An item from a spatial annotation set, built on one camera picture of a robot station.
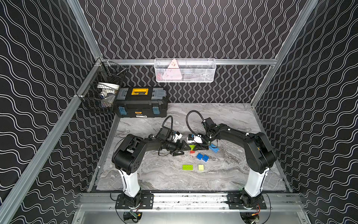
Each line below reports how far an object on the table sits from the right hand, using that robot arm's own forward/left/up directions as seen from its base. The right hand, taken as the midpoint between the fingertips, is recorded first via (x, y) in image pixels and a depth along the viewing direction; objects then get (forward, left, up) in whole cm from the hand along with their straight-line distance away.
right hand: (194, 144), depth 93 cm
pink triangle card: (+34, +14, +33) cm, 49 cm away
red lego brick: (-5, +2, -1) cm, 5 cm away
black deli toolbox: (+30, +40, +10) cm, 51 cm away
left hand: (-5, +5, +2) cm, 7 cm away
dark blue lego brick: (-7, -3, -3) cm, 8 cm away
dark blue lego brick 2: (-9, -7, -2) cm, 11 cm away
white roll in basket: (+17, +51, +33) cm, 63 cm away
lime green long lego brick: (-14, +5, -3) cm, 15 cm away
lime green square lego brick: (-3, +2, +3) cm, 5 cm away
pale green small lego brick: (-14, -4, -4) cm, 15 cm away
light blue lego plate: (-9, -10, +11) cm, 17 cm away
